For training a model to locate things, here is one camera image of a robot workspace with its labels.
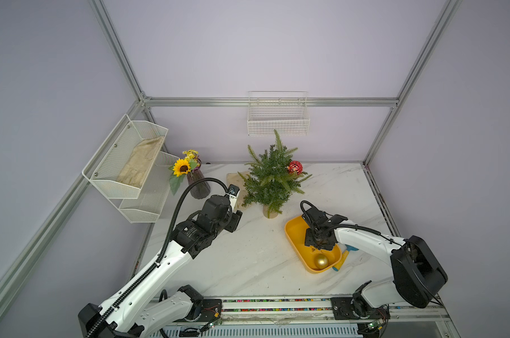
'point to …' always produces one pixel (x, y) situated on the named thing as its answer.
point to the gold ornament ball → (321, 261)
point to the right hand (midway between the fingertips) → (315, 244)
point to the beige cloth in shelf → (136, 167)
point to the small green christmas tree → (268, 183)
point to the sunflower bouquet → (182, 167)
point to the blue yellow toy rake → (344, 256)
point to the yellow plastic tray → (296, 229)
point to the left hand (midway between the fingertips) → (229, 212)
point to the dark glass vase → (201, 190)
